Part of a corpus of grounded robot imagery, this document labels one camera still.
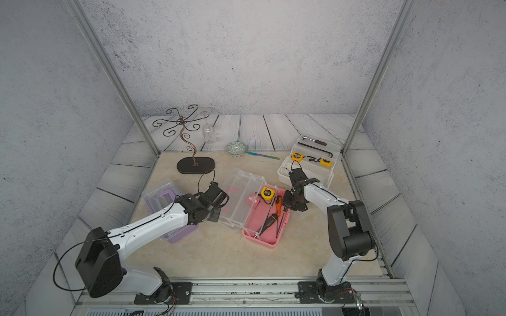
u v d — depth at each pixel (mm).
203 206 601
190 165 1140
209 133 1044
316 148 1082
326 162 1042
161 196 883
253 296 729
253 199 866
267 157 1190
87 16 731
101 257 408
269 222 870
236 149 1224
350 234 468
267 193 870
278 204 936
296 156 1076
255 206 863
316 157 1076
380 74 867
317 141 1107
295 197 705
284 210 933
